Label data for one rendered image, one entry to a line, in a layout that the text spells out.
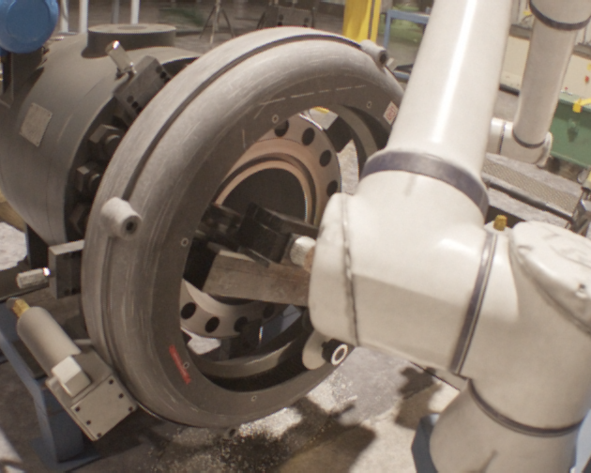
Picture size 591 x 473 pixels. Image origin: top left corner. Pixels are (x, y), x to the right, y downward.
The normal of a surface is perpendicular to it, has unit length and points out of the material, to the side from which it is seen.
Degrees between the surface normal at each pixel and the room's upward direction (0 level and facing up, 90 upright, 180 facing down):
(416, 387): 0
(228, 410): 90
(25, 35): 90
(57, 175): 74
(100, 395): 90
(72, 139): 59
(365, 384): 0
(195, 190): 90
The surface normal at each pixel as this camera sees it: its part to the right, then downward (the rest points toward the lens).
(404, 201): -0.22, -0.47
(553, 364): -0.37, 0.38
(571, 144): -0.66, 0.27
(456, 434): -0.86, -0.30
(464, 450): -0.77, -0.21
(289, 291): 0.70, 0.38
